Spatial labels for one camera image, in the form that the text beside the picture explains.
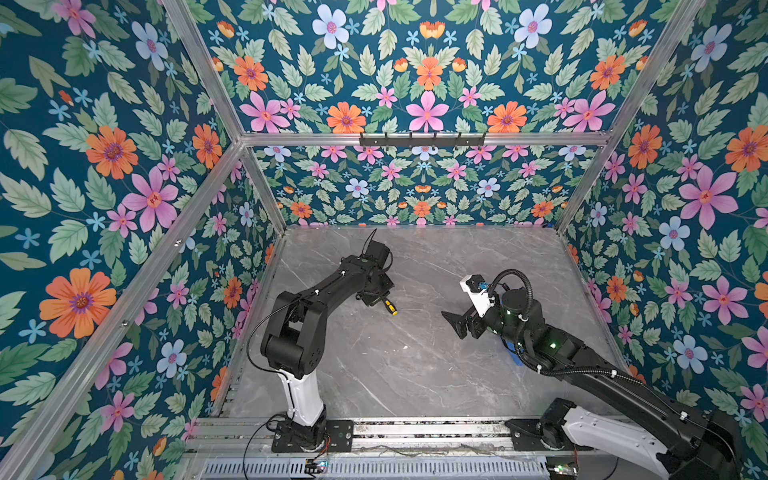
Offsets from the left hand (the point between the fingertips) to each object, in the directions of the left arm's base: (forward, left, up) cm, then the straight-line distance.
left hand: (393, 286), depth 92 cm
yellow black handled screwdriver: (-6, +1, -3) cm, 7 cm away
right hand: (-13, -16, +14) cm, 25 cm away
